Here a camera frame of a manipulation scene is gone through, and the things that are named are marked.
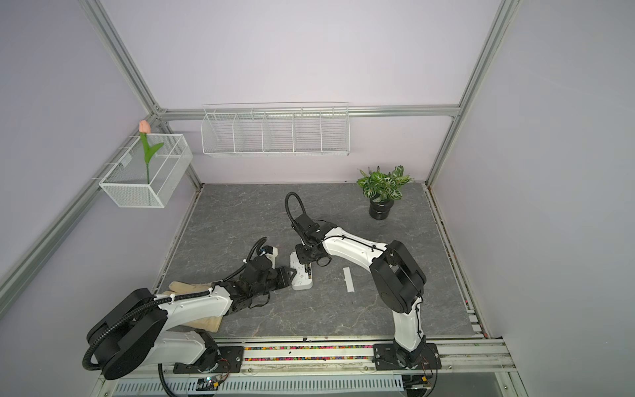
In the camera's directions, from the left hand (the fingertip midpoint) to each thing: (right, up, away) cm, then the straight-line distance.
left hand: (294, 274), depth 86 cm
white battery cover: (+19, -3, +3) cm, 20 cm away
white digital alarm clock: (+2, -2, -1) cm, 3 cm away
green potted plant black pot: (+31, +30, +1) cm, 43 cm away
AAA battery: (+5, -1, +1) cm, 5 cm away
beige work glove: (-41, -5, 0) cm, 42 cm away
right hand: (+3, +6, +4) cm, 8 cm away
